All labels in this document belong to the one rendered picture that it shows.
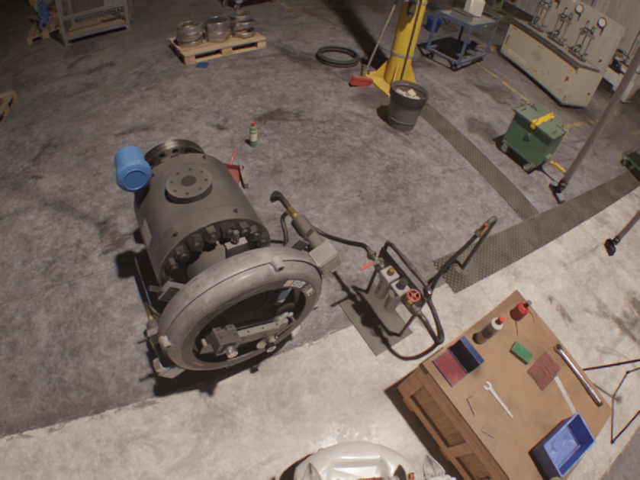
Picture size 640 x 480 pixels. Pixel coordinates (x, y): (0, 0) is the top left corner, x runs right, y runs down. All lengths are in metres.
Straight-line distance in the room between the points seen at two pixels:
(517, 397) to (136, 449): 1.99
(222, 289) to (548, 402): 1.67
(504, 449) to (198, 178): 1.87
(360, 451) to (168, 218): 1.33
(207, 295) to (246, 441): 1.01
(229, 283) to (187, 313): 0.19
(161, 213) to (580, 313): 3.05
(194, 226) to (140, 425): 1.19
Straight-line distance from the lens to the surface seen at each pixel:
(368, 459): 1.72
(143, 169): 1.68
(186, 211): 1.60
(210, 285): 1.26
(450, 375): 1.80
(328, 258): 1.50
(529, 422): 1.97
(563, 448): 2.08
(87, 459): 2.29
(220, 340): 1.41
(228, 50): 5.18
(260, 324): 1.64
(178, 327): 1.35
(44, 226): 3.27
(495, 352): 1.98
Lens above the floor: 2.03
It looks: 51 degrees down
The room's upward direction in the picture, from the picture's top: 10 degrees clockwise
